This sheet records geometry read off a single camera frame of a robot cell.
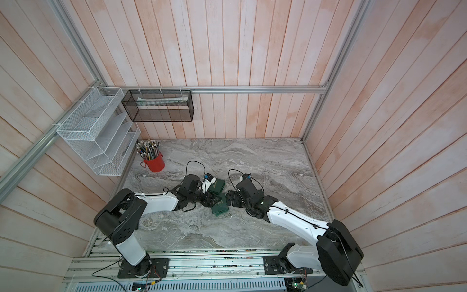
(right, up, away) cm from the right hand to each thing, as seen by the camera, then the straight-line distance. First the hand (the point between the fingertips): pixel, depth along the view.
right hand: (233, 195), depth 85 cm
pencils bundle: (-44, +23, +8) cm, 51 cm away
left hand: (-9, -3, +7) cm, 12 cm away
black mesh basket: (-43, +49, +19) cm, 68 cm away
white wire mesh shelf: (-58, +29, -7) cm, 65 cm away
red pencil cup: (-44, +14, +17) cm, 49 cm away
